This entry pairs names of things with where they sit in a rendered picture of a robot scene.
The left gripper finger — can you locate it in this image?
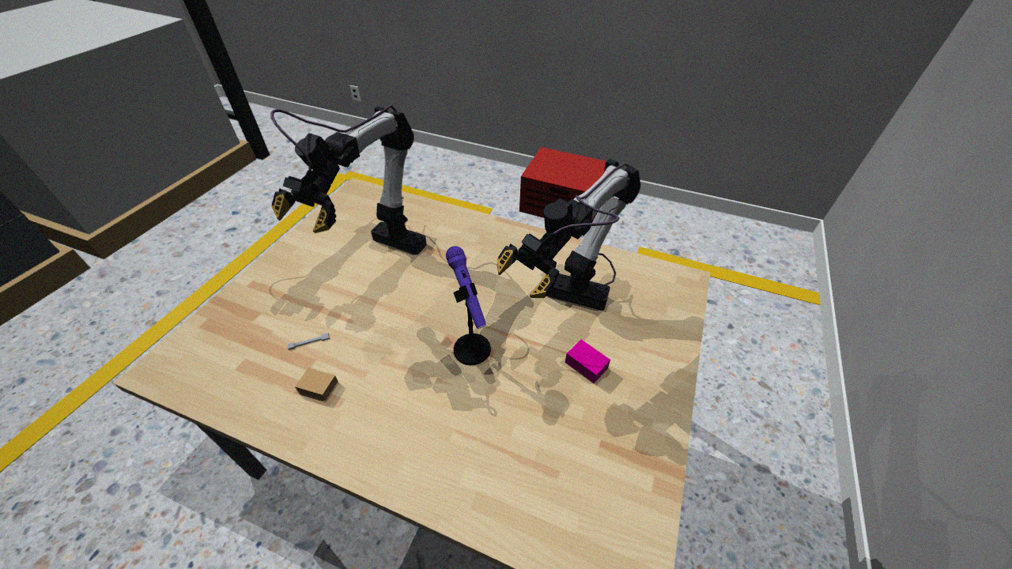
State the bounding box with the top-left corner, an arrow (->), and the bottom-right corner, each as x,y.
530,275 -> 550,298
497,250 -> 513,275

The brown flat block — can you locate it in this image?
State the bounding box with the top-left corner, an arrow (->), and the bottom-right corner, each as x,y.
296,368 -> 338,401

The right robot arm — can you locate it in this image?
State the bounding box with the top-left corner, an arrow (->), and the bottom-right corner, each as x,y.
283,110 -> 426,249

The purple microphone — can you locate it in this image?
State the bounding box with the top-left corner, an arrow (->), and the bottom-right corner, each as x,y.
446,246 -> 486,329

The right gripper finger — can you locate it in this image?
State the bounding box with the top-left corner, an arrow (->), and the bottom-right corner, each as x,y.
313,209 -> 329,233
271,194 -> 292,220

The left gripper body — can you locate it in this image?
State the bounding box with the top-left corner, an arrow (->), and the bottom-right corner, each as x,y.
498,243 -> 559,296

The purple box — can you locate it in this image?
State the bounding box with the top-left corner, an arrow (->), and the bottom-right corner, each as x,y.
565,340 -> 610,383

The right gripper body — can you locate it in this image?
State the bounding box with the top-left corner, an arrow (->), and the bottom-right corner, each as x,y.
272,175 -> 336,228

